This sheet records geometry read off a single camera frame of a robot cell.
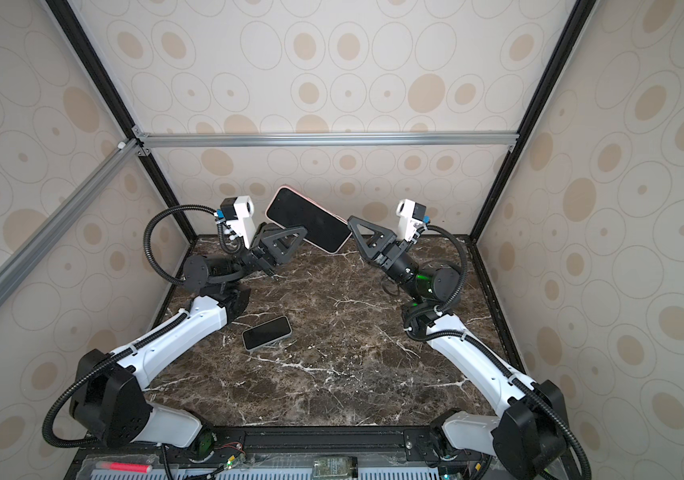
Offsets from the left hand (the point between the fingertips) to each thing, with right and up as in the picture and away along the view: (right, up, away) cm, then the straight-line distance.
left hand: (310, 242), depth 51 cm
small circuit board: (+4, -50, +17) cm, 53 cm away
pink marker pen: (-48, -53, +21) cm, 74 cm away
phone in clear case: (-19, -25, +42) cm, 52 cm away
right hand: (+6, +1, +1) cm, 7 cm away
